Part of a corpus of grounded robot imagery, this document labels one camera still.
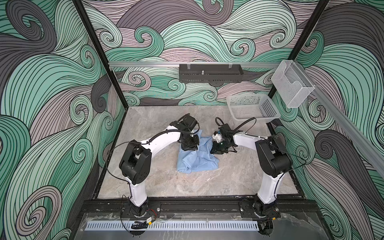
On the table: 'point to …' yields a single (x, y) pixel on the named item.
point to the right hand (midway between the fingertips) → (211, 152)
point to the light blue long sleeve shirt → (200, 159)
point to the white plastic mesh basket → (263, 107)
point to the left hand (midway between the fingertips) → (199, 147)
